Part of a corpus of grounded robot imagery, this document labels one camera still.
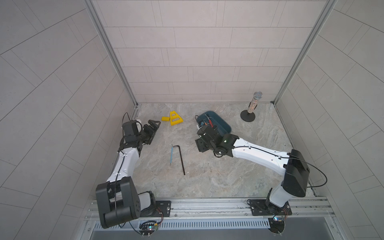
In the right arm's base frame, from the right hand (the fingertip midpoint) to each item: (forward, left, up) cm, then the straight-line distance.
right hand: (200, 141), depth 81 cm
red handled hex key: (+21, -8, -11) cm, 26 cm away
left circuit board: (-36, +25, -11) cm, 45 cm away
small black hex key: (-3, +12, -13) cm, 18 cm away
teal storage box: (+22, -13, -12) cm, 29 cm away
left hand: (+10, +22, +4) cm, 24 cm away
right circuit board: (-38, -33, -16) cm, 53 cm away
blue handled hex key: (+1, +18, -13) cm, 22 cm away
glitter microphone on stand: (+26, -37, -12) cm, 47 cm away
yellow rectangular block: (+26, +24, -10) cm, 37 cm away
